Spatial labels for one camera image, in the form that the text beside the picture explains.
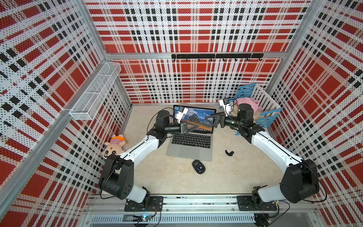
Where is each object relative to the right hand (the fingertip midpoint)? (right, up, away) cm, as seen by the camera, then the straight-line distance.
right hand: (210, 116), depth 75 cm
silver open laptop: (-5, -19, +21) cm, 29 cm away
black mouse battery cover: (+16, -25, +18) cm, 35 cm away
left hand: (-7, -5, 0) cm, 9 cm away
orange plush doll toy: (-59, -19, +13) cm, 63 cm away
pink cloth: (+38, +11, +32) cm, 51 cm away
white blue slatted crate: (+46, 0, +24) cm, 52 cm away
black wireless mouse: (-6, -30, +9) cm, 32 cm away
